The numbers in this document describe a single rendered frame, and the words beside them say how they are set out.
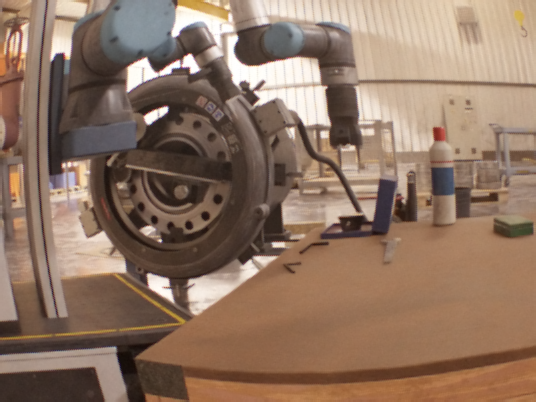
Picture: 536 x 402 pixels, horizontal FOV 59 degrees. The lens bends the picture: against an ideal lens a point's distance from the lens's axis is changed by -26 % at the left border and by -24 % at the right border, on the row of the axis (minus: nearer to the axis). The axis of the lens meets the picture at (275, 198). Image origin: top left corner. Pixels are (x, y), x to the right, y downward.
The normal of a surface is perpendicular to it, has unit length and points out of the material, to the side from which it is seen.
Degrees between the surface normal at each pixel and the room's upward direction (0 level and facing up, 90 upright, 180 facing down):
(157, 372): 90
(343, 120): 98
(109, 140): 90
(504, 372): 90
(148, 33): 95
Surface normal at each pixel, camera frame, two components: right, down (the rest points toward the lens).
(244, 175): -0.24, 0.10
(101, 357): 0.50, 0.04
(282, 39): -0.73, 0.11
